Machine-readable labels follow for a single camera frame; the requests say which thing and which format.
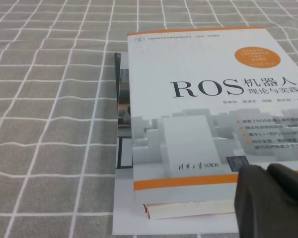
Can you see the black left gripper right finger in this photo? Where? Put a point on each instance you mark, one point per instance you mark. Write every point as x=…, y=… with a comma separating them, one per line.
x=286, y=178

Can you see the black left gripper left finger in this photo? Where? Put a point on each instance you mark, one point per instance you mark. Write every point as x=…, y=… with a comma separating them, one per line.
x=262, y=208

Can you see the red-edged middle book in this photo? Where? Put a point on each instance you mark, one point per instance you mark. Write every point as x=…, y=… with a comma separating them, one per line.
x=175, y=210

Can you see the white orange ROS book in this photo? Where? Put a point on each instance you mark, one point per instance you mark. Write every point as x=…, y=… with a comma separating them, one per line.
x=205, y=102

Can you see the white bottom book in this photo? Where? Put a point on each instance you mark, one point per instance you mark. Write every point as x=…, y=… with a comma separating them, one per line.
x=124, y=198

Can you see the grey checkered tablecloth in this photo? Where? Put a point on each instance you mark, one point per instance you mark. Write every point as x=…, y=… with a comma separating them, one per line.
x=58, y=106

